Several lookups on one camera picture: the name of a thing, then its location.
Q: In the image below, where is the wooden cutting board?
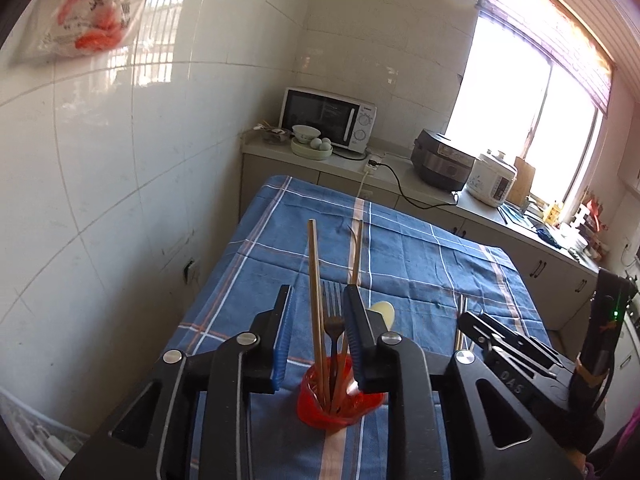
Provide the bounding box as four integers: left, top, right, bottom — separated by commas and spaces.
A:
512, 156, 536, 206

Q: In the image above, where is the black power cable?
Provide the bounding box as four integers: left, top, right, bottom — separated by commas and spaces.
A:
375, 152, 461, 211

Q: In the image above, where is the printed plastic bag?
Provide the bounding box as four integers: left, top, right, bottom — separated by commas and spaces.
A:
10, 0, 151, 66

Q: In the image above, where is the pale green tray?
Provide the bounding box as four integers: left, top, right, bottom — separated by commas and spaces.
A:
291, 137, 333, 161

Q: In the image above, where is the bright window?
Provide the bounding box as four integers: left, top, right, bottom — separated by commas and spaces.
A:
445, 10, 606, 211

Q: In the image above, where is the white pressure cooker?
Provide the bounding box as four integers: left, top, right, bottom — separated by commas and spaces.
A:
467, 148, 518, 208

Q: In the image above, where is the blue dish cloth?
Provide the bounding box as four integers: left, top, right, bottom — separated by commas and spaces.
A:
535, 227, 564, 249

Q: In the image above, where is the white microwave oven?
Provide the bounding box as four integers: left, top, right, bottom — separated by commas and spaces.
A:
279, 87, 377, 153

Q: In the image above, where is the dark rice cooker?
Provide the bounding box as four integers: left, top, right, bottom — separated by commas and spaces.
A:
411, 128, 478, 192

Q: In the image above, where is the small cluttered dish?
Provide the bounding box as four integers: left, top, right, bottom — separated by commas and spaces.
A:
255, 122, 292, 146

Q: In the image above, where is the bamboo window blind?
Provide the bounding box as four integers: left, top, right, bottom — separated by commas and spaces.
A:
480, 0, 616, 116

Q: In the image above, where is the ornate metal fork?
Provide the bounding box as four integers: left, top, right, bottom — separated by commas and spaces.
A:
321, 280, 346, 406

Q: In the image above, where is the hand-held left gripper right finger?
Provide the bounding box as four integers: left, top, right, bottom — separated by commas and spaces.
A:
342, 284, 576, 480

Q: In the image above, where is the blue plaid tablecloth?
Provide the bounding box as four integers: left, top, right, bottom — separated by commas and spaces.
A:
165, 175, 566, 480

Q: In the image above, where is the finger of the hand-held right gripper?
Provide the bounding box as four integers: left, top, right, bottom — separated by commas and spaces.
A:
458, 311, 562, 362
486, 342, 559, 379

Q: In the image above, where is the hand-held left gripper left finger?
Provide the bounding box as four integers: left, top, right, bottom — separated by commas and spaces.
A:
60, 284, 296, 480

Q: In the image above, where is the person's pink garment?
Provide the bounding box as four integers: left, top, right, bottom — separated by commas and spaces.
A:
590, 405, 640, 480

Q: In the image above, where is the cluster of seasoning bottles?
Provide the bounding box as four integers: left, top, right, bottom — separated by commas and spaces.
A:
575, 189, 609, 257

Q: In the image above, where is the red plastic cup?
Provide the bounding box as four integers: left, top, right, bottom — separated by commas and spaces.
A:
297, 354, 387, 428

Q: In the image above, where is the white plastic bag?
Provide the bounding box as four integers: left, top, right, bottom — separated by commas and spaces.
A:
0, 389, 87, 467

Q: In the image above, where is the cream plastic spoon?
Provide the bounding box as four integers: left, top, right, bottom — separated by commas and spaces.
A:
367, 301, 396, 333

